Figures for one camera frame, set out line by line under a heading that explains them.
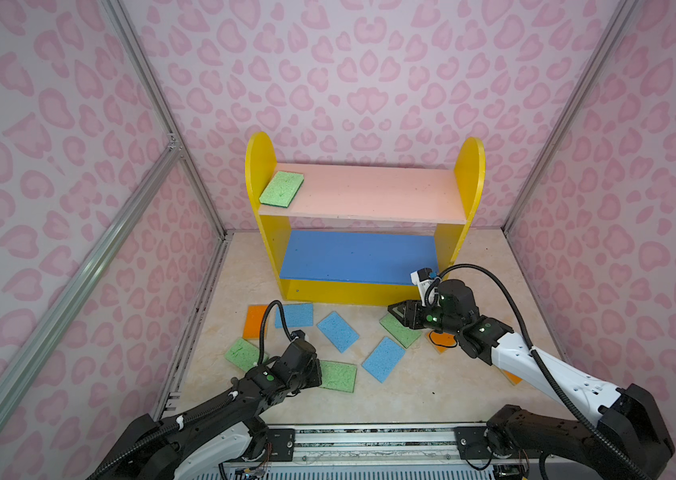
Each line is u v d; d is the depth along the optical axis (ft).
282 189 2.35
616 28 2.32
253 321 3.15
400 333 2.97
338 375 2.70
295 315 3.14
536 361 1.62
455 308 1.98
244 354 2.82
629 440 1.28
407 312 2.32
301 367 2.18
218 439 1.68
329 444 2.46
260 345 2.15
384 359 2.84
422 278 2.35
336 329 3.04
